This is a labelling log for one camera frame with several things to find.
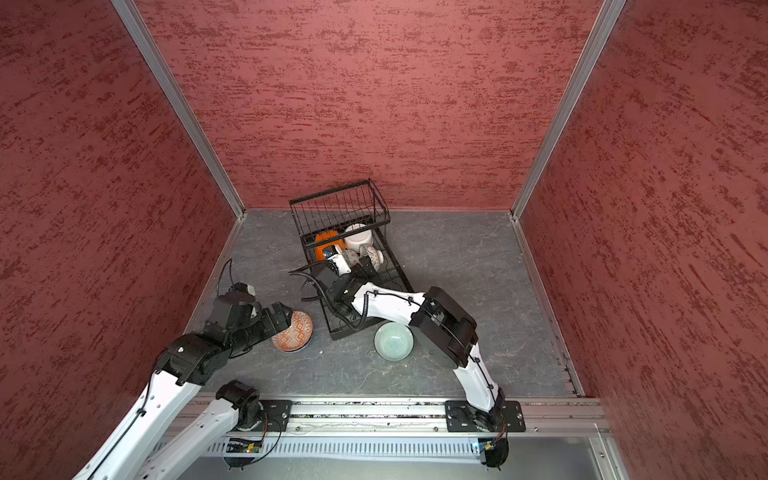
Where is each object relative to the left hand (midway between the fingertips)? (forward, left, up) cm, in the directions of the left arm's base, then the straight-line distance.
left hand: (279, 324), depth 75 cm
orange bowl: (+36, -4, -7) cm, 37 cm away
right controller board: (-25, -56, -17) cm, 64 cm away
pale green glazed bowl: (0, -30, -12) cm, 32 cm away
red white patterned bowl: (+26, -24, -6) cm, 36 cm away
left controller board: (-26, +8, -18) cm, 32 cm away
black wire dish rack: (+37, -11, -7) cm, 39 cm away
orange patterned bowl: (+2, -2, -11) cm, 12 cm away
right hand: (+20, -18, -3) cm, 27 cm away
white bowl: (+34, -16, -7) cm, 38 cm away
